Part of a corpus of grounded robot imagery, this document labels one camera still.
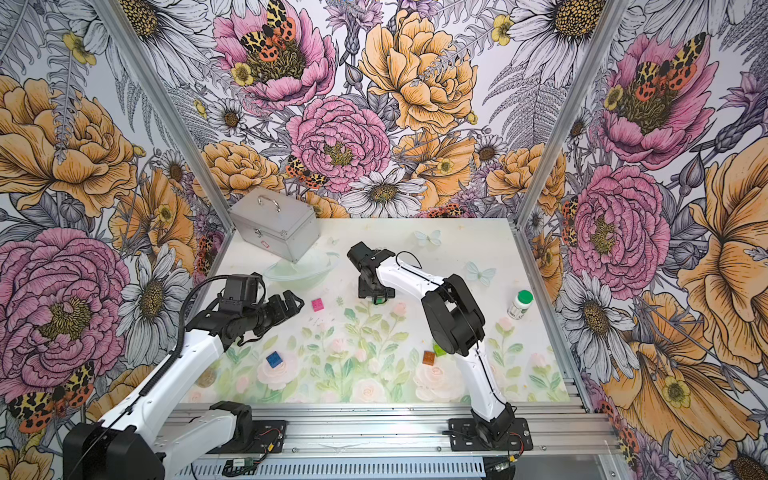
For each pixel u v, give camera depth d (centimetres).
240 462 71
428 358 85
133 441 40
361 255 80
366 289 87
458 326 55
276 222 102
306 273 106
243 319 62
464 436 69
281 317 73
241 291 63
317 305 96
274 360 85
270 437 73
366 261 78
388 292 87
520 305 89
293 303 76
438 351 86
